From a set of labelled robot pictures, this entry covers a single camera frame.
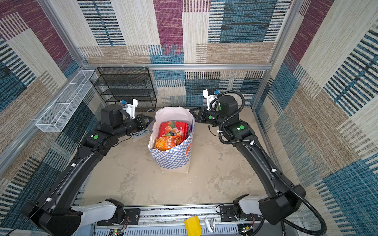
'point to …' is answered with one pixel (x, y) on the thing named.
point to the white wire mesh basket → (61, 110)
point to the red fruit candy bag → (173, 128)
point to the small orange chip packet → (164, 143)
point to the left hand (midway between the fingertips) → (153, 115)
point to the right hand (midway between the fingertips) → (190, 112)
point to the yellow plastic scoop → (193, 226)
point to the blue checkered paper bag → (175, 160)
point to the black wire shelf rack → (117, 84)
